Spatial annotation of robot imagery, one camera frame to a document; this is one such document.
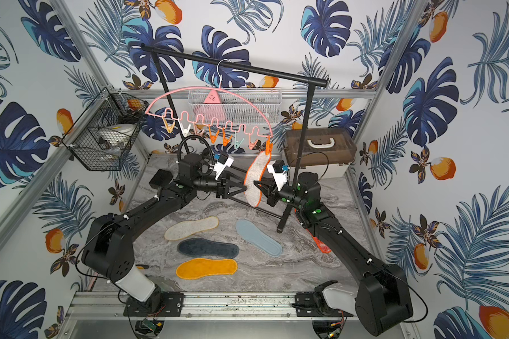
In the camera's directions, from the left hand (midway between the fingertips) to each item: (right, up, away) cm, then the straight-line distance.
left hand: (244, 182), depth 74 cm
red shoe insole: (+32, -27, +14) cm, 44 cm away
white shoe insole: (+3, -23, +17) cm, 28 cm away
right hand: (+4, +1, -1) cm, 5 cm away
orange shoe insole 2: (-26, -20, +19) cm, 38 cm away
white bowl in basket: (-49, +18, +6) cm, 52 cm away
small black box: (-43, +1, +32) cm, 54 cm away
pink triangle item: (-15, +31, +16) cm, 38 cm away
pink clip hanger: (-10, +29, +39) cm, 50 cm away
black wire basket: (-59, +32, +17) cm, 69 cm away
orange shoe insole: (-19, -34, +9) cm, 40 cm away
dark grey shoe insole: (-19, -27, +14) cm, 36 cm away
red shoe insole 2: (+3, -3, +1) cm, 5 cm away
